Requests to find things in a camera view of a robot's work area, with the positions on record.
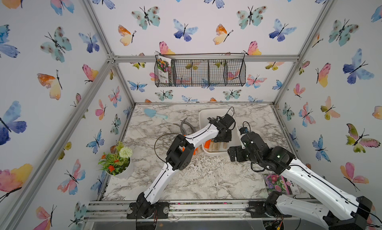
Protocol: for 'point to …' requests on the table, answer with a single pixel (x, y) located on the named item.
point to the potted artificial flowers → (119, 165)
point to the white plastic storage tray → (204, 113)
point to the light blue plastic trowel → (151, 112)
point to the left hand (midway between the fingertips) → (230, 138)
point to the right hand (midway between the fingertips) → (237, 148)
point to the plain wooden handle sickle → (219, 146)
